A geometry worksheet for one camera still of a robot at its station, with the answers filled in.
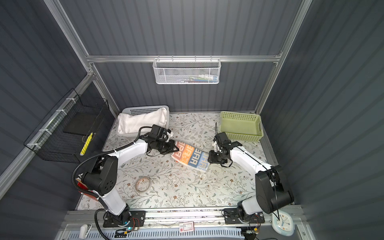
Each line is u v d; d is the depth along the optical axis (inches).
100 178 18.7
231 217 29.0
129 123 41.3
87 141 27.8
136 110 44.0
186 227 27.8
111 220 28.3
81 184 28.4
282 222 27.6
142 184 33.4
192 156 36.8
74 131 28.9
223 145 27.1
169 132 34.8
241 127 44.3
